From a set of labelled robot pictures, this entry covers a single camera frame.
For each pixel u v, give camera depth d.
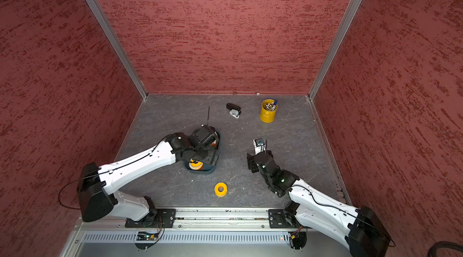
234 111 1.09
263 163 0.59
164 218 0.74
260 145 0.69
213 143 0.62
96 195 0.39
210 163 0.68
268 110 0.99
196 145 0.57
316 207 0.48
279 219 0.74
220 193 0.80
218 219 0.76
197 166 0.85
